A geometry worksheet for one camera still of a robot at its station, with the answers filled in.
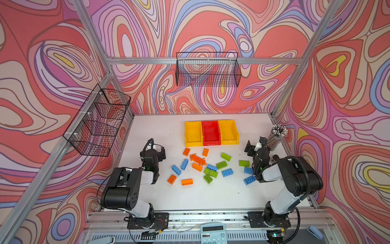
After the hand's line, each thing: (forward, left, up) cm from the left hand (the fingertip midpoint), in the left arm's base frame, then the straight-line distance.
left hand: (155, 147), depth 94 cm
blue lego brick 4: (-19, -56, -6) cm, 60 cm away
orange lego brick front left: (-18, -12, -6) cm, 22 cm away
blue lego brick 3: (-14, -57, -5) cm, 59 cm away
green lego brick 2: (-9, -55, -5) cm, 56 cm away
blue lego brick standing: (-9, -19, -4) cm, 21 cm away
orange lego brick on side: (-11, -26, -5) cm, 29 cm away
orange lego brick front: (-20, -20, -5) cm, 29 cm away
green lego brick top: (-4, -45, -4) cm, 45 cm away
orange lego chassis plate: (-5, -26, -6) cm, 27 cm away
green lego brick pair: (-14, -34, -5) cm, 38 cm away
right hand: (+2, -64, 0) cm, 64 cm away
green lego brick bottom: (-18, -32, -5) cm, 37 cm away
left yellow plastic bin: (+13, -24, -5) cm, 27 cm away
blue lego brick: (-13, -14, -6) cm, 19 cm away
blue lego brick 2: (-14, -44, -5) cm, 47 cm away
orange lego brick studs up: (0, -32, -5) cm, 32 cm away
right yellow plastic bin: (+16, -50, -5) cm, 52 cm away
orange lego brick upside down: (0, -19, -5) cm, 20 cm away
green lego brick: (-10, -41, -5) cm, 43 cm away
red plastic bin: (+12, -36, -3) cm, 38 cm away
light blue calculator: (-44, -34, -4) cm, 56 cm away
